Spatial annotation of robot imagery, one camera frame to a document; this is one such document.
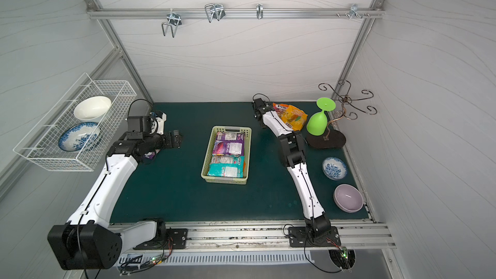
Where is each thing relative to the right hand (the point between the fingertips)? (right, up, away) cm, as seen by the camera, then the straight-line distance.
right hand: (273, 118), depth 110 cm
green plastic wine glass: (+16, -2, -29) cm, 33 cm away
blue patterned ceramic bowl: (-71, -7, -45) cm, 85 cm away
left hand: (-46, -8, -31) cm, 56 cm away
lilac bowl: (+30, -35, -27) cm, 54 cm away
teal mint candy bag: (-24, -23, -21) cm, 39 cm away
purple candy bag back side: (-24, -13, -16) cm, 31 cm away
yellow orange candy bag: (+12, 0, -3) cm, 12 cm away
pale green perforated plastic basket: (-15, -7, -10) cm, 19 cm away
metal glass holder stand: (+34, -11, -7) cm, 36 cm away
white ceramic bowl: (-73, +3, -38) cm, 83 cm away
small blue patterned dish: (+28, -25, -18) cm, 41 cm away
